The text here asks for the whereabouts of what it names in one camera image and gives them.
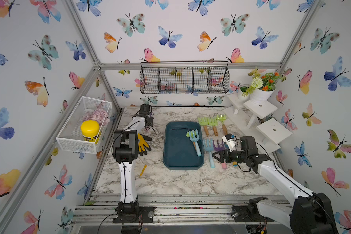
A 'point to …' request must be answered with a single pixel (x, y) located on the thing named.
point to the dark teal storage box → (179, 152)
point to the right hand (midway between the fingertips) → (218, 153)
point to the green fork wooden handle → (213, 123)
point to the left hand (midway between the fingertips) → (148, 119)
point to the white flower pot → (261, 96)
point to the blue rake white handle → (208, 146)
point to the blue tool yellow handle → (235, 164)
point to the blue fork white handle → (194, 136)
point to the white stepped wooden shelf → (247, 120)
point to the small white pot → (243, 93)
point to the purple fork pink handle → (220, 148)
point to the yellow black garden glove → (143, 144)
